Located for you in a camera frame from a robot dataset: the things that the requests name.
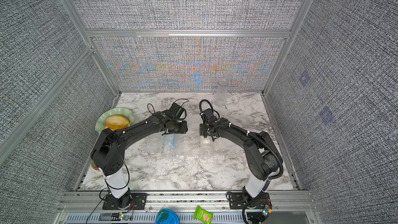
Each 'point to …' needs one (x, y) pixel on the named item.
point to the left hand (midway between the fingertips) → (189, 128)
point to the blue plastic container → (167, 216)
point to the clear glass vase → (221, 97)
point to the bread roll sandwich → (116, 122)
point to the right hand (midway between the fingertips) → (206, 126)
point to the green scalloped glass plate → (100, 124)
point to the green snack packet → (203, 215)
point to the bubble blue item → (171, 145)
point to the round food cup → (94, 165)
